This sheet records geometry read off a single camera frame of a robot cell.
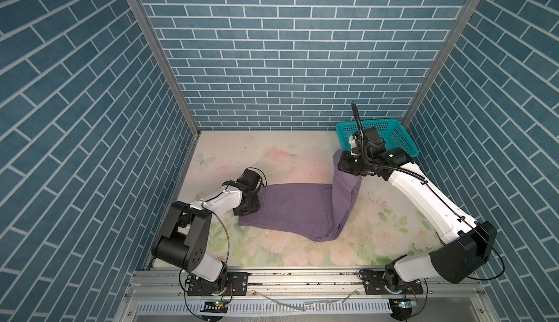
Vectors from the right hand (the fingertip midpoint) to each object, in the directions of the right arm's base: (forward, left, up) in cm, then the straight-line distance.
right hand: (335, 161), depth 79 cm
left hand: (-10, +32, -23) cm, 40 cm away
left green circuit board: (-45, +38, -26) cm, 64 cm away
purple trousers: (-8, +5, -25) cm, 27 cm away
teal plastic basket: (+38, -36, -20) cm, 56 cm away
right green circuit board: (-39, -25, -25) cm, 52 cm away
